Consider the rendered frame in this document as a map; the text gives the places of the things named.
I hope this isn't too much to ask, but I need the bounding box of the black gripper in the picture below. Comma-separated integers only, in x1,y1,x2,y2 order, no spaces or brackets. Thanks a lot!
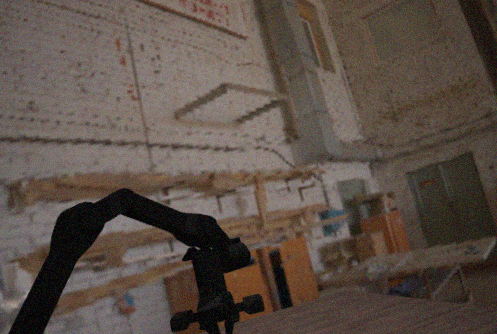
170,275,265,334

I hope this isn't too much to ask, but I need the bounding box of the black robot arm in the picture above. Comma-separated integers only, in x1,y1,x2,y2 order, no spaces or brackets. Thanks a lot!
8,188,251,334

